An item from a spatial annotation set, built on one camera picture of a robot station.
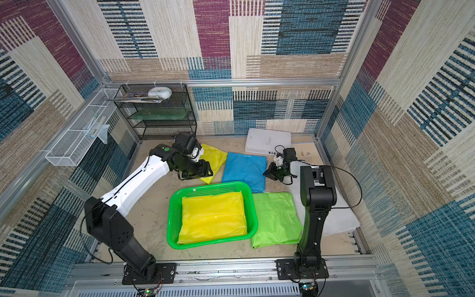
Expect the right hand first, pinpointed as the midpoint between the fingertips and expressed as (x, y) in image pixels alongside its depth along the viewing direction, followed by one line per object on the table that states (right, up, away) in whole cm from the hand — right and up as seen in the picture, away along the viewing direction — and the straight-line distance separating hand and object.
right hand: (264, 171), depth 103 cm
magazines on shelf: (-64, +37, -11) cm, 75 cm away
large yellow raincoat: (-26, -19, -18) cm, 36 cm away
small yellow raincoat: (-27, +7, +4) cm, 28 cm away
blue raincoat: (-10, +2, +1) cm, 10 cm away
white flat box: (+2, +18, +11) cm, 21 cm away
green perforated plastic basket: (-42, -15, -18) cm, 49 cm away
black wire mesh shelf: (-61, +34, +5) cm, 70 cm away
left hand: (-27, +2, -21) cm, 35 cm away
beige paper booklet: (+27, +11, +9) cm, 30 cm away
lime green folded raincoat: (+4, -21, -19) cm, 29 cm away
